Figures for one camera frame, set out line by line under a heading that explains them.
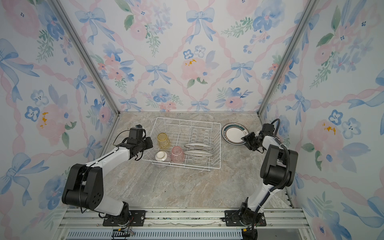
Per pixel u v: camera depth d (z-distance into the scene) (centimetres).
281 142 57
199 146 92
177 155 86
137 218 75
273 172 50
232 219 73
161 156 88
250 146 86
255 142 83
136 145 70
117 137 110
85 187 44
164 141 93
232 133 107
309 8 69
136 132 71
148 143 84
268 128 80
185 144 91
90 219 76
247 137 86
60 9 70
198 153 82
